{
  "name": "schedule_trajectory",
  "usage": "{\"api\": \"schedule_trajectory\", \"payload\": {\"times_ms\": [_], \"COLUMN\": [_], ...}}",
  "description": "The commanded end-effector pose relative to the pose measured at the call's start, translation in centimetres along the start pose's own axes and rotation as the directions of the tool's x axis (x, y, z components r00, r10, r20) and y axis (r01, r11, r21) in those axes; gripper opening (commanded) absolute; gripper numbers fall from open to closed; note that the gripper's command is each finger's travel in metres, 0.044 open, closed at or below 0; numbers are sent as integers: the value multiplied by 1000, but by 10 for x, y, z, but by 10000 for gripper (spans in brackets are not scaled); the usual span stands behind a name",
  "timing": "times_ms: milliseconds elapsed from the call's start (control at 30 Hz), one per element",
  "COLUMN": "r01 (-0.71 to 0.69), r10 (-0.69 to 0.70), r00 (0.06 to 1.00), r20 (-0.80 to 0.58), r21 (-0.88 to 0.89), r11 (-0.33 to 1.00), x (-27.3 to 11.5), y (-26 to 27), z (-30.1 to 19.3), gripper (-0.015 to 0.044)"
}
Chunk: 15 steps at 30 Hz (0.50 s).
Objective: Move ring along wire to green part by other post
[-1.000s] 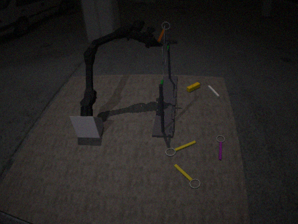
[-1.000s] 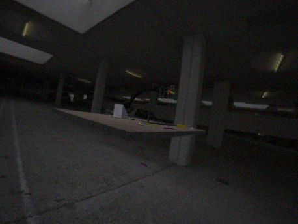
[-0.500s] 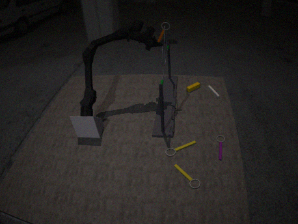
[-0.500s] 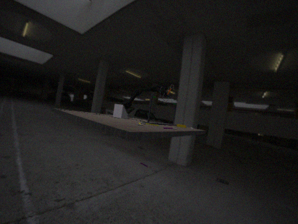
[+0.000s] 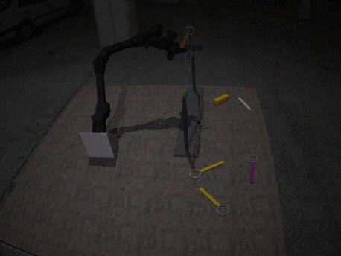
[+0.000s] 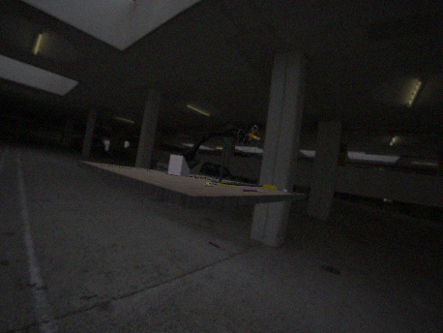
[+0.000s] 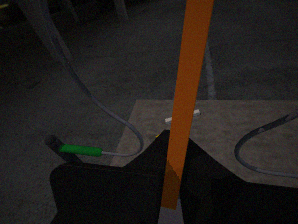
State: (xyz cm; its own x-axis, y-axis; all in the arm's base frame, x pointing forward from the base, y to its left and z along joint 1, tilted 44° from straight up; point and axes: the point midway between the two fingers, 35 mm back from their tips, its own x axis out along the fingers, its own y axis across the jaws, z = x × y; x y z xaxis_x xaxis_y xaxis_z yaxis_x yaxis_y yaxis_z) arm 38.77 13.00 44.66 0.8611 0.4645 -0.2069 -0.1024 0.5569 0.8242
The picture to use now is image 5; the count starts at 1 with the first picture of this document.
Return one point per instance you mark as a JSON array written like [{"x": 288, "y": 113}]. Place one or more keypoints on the yellow rectangular block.
[{"x": 220, "y": 99}]

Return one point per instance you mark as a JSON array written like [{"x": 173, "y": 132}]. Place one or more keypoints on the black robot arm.
[{"x": 147, "y": 38}]

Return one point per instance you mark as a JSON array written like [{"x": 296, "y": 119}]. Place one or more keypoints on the grey flat bar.
[{"x": 244, "y": 104}]

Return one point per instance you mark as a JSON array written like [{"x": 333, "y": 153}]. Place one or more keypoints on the grey loop with yellow handle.
[
  {"x": 206, "y": 168},
  {"x": 213, "y": 201}
]

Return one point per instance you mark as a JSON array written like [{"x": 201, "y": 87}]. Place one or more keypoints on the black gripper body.
[{"x": 170, "y": 49}]

